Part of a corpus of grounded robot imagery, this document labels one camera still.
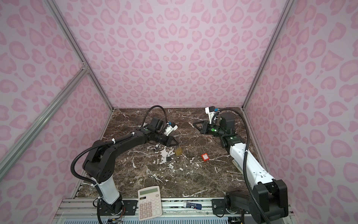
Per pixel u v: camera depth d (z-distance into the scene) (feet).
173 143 2.68
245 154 1.63
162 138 2.54
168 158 2.96
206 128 2.18
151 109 2.46
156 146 3.13
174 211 2.38
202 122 2.30
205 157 2.96
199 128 2.34
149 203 2.41
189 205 2.37
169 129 2.69
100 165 1.58
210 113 2.29
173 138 2.68
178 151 2.82
